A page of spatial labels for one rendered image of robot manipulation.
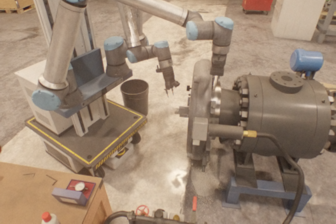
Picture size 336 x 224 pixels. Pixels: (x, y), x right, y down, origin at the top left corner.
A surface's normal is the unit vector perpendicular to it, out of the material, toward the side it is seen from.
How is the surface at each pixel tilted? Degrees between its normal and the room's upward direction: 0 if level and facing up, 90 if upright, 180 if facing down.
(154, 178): 0
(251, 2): 90
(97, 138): 0
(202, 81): 26
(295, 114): 48
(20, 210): 0
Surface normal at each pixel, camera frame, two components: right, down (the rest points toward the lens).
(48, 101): 0.00, 0.65
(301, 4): -0.26, 0.56
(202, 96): -0.12, -0.22
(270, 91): -0.05, -0.57
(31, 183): 0.00, -0.81
